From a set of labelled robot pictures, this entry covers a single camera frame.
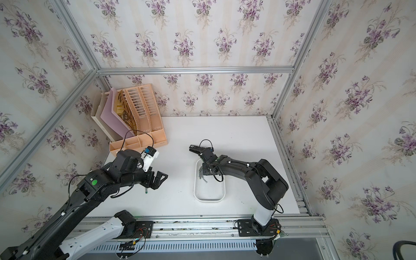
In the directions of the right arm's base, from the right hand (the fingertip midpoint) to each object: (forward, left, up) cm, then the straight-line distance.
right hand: (209, 169), depth 92 cm
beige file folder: (+13, +56, +16) cm, 60 cm away
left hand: (-13, +20, +21) cm, 32 cm away
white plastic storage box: (-11, +1, -2) cm, 11 cm away
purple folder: (+17, +52, +24) cm, 60 cm away
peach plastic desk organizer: (+40, +46, +16) cm, 63 cm away
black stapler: (+13, +8, +1) cm, 15 cm away
